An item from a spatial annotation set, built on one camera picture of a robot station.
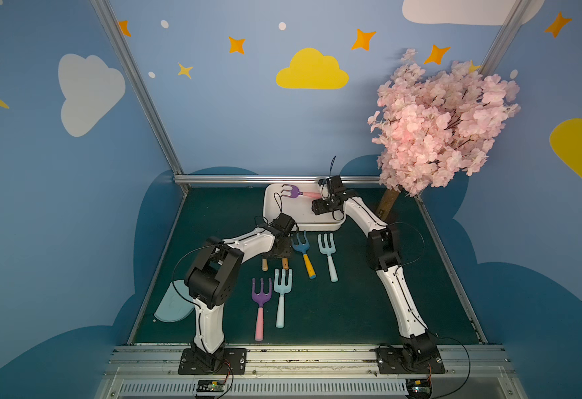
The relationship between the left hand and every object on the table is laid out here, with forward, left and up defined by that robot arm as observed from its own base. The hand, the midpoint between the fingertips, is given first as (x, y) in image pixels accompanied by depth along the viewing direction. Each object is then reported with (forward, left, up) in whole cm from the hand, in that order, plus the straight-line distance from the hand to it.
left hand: (281, 248), depth 98 cm
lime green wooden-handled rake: (-6, -2, 0) cm, 7 cm away
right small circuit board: (-44, -44, -4) cm, 63 cm away
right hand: (+25, -18, 0) cm, 31 cm away
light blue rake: (-16, -1, -2) cm, 16 cm away
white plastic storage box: (+24, -8, -2) cm, 25 cm away
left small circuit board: (-45, +18, -3) cm, 49 cm away
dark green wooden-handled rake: (-7, +6, 0) cm, 10 cm away
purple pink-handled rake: (+31, -5, 0) cm, 31 cm away
